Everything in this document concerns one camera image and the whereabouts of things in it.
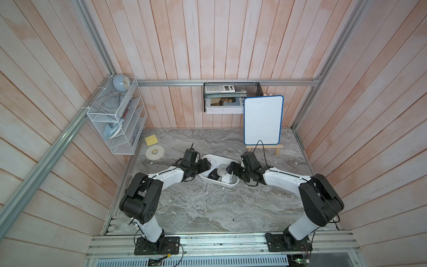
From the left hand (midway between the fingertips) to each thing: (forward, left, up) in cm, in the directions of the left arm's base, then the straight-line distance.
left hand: (206, 168), depth 94 cm
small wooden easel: (+13, -43, +4) cm, 45 cm away
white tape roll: (+12, +34, -6) cm, 37 cm away
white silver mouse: (-5, -12, -2) cm, 13 cm away
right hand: (-1, -14, 0) cm, 14 cm away
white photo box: (+28, -10, +23) cm, 38 cm away
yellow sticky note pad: (+26, +40, -6) cm, 48 cm away
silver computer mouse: (0, -9, -2) cm, 9 cm away
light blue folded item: (+10, +48, +23) cm, 54 cm away
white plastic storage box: (+6, -5, -1) cm, 8 cm away
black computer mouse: (-4, -4, -2) cm, 6 cm away
